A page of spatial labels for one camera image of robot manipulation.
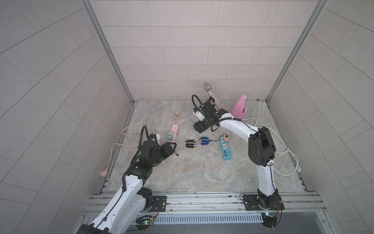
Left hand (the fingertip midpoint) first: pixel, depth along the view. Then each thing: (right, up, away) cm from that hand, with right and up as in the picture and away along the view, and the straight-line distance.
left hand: (176, 145), depth 79 cm
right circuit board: (+46, -33, -10) cm, 58 cm away
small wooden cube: (-3, +17, +28) cm, 33 cm away
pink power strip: (-3, +6, +17) cm, 18 cm away
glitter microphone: (+18, +33, +8) cm, 38 cm away
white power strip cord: (+71, -16, +5) cm, 73 cm away
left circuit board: (-13, -32, -14) cm, 38 cm away
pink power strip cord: (-41, -17, +2) cm, 45 cm away
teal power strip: (+29, -5, +9) cm, 31 cm away
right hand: (+13, +10, +14) cm, 22 cm away
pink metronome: (+42, +20, +22) cm, 52 cm away
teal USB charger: (-5, +4, +10) cm, 12 cm away
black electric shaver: (+8, -2, +11) cm, 14 cm away
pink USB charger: (+29, +3, +8) cm, 30 cm away
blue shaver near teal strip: (+16, 0, +13) cm, 20 cm away
